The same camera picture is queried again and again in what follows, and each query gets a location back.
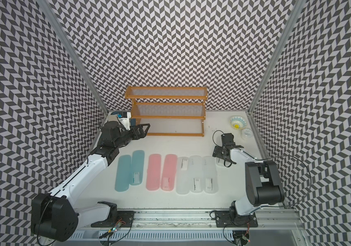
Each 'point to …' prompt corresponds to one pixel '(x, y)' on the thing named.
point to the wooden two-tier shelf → (169, 111)
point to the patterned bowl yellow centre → (238, 122)
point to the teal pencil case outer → (122, 177)
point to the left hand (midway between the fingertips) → (144, 127)
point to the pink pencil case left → (153, 174)
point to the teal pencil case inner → (137, 168)
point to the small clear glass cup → (247, 134)
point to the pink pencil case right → (168, 183)
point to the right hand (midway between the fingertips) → (223, 157)
